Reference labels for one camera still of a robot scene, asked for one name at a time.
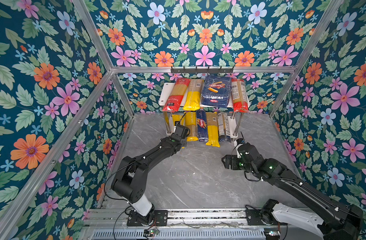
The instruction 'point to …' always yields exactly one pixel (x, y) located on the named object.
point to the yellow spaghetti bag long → (212, 129)
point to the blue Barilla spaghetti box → (202, 125)
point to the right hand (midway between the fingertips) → (227, 159)
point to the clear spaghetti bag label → (223, 124)
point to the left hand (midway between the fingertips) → (182, 134)
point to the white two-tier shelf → (235, 118)
